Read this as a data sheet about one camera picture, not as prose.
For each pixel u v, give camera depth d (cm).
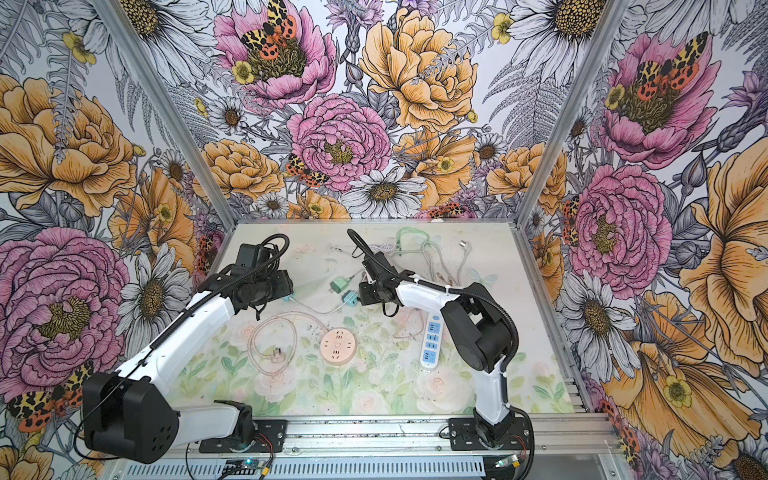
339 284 101
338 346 87
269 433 74
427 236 118
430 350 86
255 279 58
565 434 76
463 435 74
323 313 97
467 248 112
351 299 96
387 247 111
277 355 85
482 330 51
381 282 73
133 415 40
